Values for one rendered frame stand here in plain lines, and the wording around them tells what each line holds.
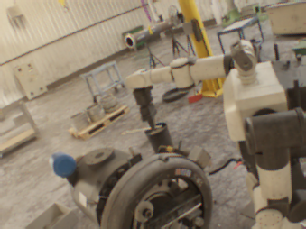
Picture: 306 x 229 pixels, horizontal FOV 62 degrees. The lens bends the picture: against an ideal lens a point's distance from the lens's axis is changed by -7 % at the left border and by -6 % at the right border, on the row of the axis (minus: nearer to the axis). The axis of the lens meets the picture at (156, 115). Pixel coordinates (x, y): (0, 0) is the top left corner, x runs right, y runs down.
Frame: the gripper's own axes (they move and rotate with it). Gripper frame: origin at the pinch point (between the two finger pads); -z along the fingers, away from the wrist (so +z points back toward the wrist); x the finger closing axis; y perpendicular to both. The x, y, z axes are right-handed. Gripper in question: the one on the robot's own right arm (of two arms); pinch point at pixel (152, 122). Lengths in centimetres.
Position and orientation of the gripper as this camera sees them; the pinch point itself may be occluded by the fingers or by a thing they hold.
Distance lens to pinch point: 136.2
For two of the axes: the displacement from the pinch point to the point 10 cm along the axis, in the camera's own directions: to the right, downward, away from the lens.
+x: -2.8, 3.8, -8.8
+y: 9.1, -1.8, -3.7
